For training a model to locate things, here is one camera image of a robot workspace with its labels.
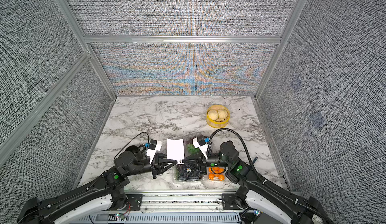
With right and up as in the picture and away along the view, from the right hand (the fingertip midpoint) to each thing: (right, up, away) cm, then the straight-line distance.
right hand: (184, 160), depth 62 cm
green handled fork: (+40, -8, +25) cm, 48 cm away
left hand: (-3, -1, 0) cm, 3 cm away
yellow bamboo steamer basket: (+21, +12, +37) cm, 44 cm away
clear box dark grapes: (0, -12, +17) cm, 21 cm away
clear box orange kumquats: (+14, -15, +18) cm, 27 cm away
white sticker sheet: (-3, +4, -1) cm, 6 cm away
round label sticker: (+1, -10, +15) cm, 18 cm away
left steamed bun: (+17, +18, +38) cm, 46 cm away
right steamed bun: (+24, +18, +39) cm, 49 cm away
